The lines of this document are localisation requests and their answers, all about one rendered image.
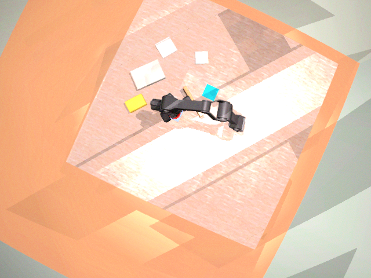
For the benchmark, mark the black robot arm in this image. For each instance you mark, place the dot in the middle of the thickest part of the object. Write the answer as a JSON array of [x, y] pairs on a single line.
[[170, 104]]

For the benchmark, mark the yellow flat block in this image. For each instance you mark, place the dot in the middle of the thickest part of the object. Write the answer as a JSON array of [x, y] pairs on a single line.
[[135, 103]]

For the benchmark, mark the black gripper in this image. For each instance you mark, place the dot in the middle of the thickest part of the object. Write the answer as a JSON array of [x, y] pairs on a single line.
[[166, 117]]

